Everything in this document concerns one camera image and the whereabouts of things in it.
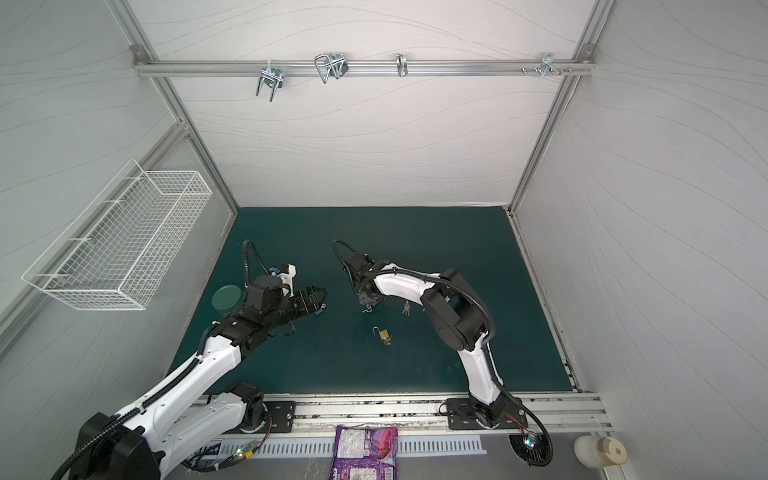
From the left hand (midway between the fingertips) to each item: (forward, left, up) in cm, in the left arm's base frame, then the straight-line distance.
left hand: (323, 290), depth 82 cm
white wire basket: (0, +44, +18) cm, 48 cm away
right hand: (+8, -14, -11) cm, 20 cm away
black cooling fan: (-33, -55, -16) cm, 66 cm away
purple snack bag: (-36, -14, -11) cm, 40 cm away
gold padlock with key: (-7, -17, -14) cm, 23 cm away
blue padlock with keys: (+1, -12, -13) cm, 18 cm away
